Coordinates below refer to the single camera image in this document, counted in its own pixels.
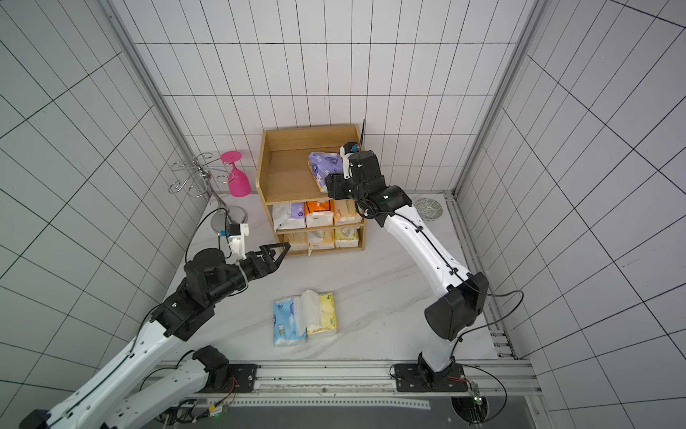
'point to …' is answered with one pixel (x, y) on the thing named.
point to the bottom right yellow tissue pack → (347, 237)
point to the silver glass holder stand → (195, 175)
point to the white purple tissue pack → (288, 215)
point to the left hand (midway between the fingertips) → (280, 254)
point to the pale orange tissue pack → (345, 212)
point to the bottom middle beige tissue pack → (321, 239)
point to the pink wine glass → (238, 184)
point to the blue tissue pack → (285, 332)
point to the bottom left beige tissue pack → (298, 241)
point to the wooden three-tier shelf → (293, 165)
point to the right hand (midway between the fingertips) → (322, 180)
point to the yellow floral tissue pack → (317, 313)
